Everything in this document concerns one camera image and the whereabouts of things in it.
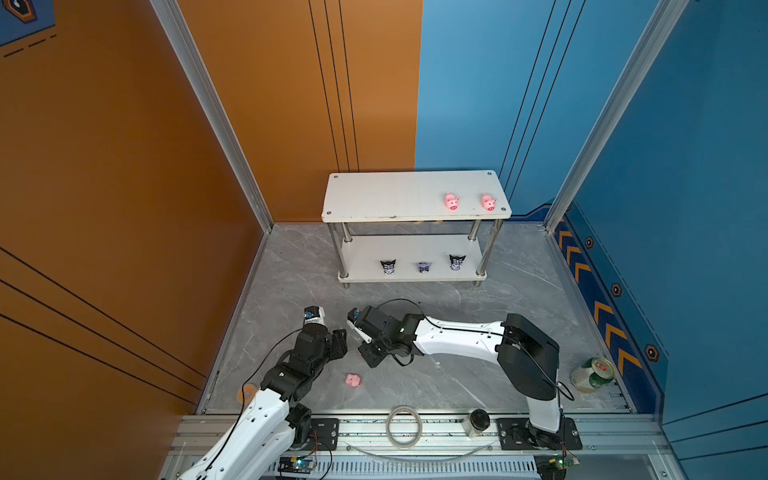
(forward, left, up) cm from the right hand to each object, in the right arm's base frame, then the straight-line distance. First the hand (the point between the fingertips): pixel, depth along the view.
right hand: (362, 352), depth 83 cm
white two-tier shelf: (+54, -17, -4) cm, 56 cm away
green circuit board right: (-25, -49, -5) cm, 55 cm away
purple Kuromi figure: (+26, -19, +5) cm, 32 cm away
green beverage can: (-8, -58, +5) cm, 59 cm away
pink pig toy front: (-6, +2, -3) cm, 7 cm away
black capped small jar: (-17, -29, +1) cm, 34 cm away
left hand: (+5, +6, +3) cm, 9 cm away
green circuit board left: (-25, +14, -6) cm, 29 cm away
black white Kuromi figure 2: (+25, -7, +7) cm, 27 cm away
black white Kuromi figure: (+26, -29, +7) cm, 40 cm away
